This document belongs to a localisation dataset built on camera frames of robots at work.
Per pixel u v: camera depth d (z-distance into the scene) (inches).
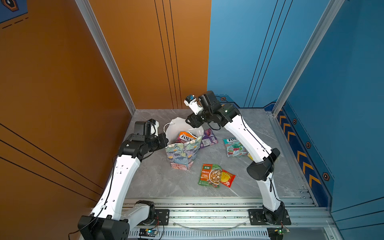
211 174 34.2
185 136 34.7
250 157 21.3
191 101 25.6
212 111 22.4
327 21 29.1
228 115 20.8
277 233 27.6
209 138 40.3
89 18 28.5
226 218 29.3
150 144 23.9
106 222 14.5
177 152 30.4
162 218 29.5
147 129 22.9
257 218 28.5
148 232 27.9
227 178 33.4
